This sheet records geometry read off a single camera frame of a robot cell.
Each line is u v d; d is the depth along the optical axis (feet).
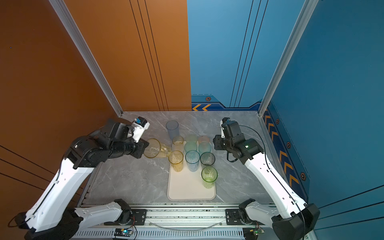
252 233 2.32
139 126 1.75
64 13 2.33
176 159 2.85
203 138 3.22
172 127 3.11
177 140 3.25
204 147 3.10
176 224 2.39
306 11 2.33
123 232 2.33
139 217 2.40
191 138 3.16
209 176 2.73
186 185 2.77
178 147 3.02
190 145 2.95
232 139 1.72
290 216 1.22
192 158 2.86
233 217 2.38
